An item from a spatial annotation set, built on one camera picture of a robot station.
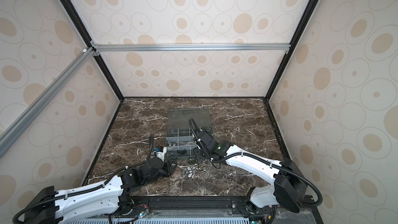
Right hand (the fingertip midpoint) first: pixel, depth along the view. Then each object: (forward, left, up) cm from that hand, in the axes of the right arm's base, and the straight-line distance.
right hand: (198, 150), depth 81 cm
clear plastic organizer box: (+10, +12, -8) cm, 17 cm away
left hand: (-7, +9, -2) cm, 12 cm away
